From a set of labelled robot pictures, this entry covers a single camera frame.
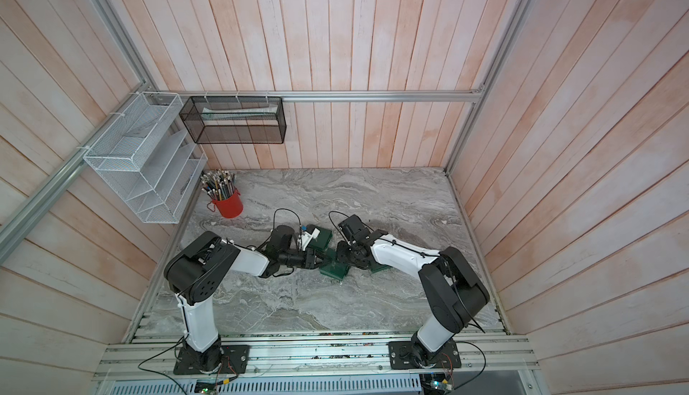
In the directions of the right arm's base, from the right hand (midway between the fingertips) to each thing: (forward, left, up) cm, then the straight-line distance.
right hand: (339, 257), depth 90 cm
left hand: (-3, +4, -2) cm, 5 cm away
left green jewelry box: (+7, +6, 0) cm, 9 cm away
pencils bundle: (+20, +43, +15) cm, 50 cm away
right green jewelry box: (-4, -14, 0) cm, 14 cm away
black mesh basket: (+47, +42, +23) cm, 67 cm away
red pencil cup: (+19, +43, +3) cm, 47 cm away
